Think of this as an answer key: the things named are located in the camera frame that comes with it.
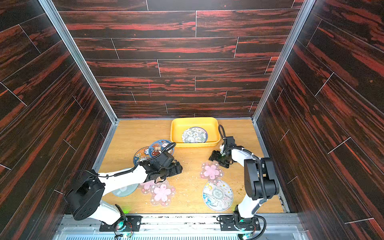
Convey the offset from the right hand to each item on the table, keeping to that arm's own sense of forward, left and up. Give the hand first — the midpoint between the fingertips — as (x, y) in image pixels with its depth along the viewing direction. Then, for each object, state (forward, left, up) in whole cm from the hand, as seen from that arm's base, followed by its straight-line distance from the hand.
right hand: (217, 160), depth 96 cm
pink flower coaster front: (-22, +33, -1) cm, 40 cm away
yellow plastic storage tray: (+28, +28, +4) cm, 40 cm away
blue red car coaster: (+10, +41, 0) cm, 43 cm away
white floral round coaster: (+20, +16, +2) cm, 25 cm away
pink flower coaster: (-19, +43, 0) cm, 47 cm away
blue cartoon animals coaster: (+2, +51, +1) cm, 51 cm away
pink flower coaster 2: (-7, +4, -1) cm, 9 cm away
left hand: (-10, +24, +5) cm, 26 cm away
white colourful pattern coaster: (-23, +1, 0) cm, 23 cm away
